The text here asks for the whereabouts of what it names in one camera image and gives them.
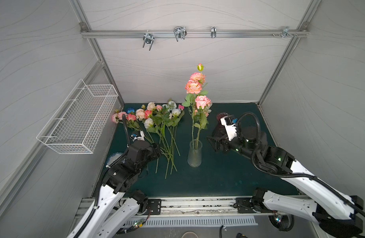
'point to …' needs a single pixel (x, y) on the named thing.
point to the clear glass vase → (195, 155)
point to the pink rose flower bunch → (156, 123)
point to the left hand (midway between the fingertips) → (152, 146)
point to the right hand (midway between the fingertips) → (214, 133)
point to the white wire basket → (78, 124)
